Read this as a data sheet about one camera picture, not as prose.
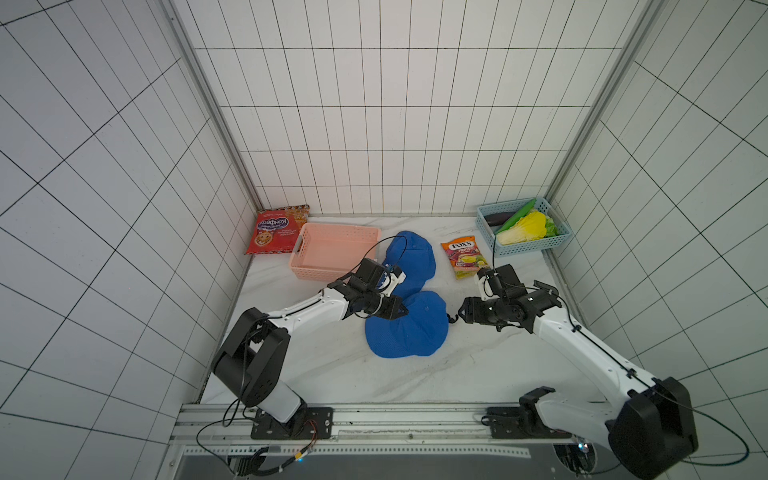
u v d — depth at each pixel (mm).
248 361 432
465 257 1039
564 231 1061
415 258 1006
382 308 740
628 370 427
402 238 1041
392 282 788
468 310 734
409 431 727
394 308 741
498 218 1148
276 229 1106
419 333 812
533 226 1055
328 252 1086
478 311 727
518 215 1113
